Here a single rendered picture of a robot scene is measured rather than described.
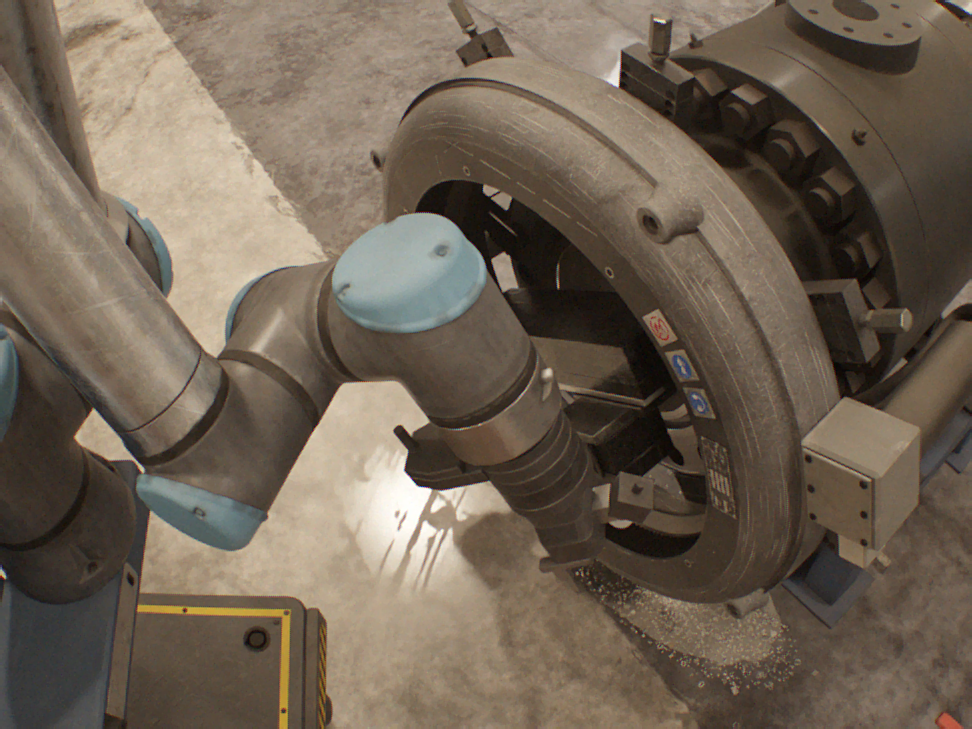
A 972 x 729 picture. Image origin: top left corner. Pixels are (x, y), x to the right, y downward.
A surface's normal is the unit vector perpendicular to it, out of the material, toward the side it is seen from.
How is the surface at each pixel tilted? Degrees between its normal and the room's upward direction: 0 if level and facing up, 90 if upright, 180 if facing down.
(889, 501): 68
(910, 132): 35
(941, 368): 9
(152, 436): 78
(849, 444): 22
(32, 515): 90
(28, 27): 100
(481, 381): 72
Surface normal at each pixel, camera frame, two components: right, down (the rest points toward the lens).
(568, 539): -0.28, 0.42
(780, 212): 0.30, -0.29
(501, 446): 0.06, 0.62
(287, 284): -0.51, -0.56
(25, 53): 0.81, 0.51
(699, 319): -0.52, 0.37
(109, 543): 0.84, 0.01
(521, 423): 0.45, 0.38
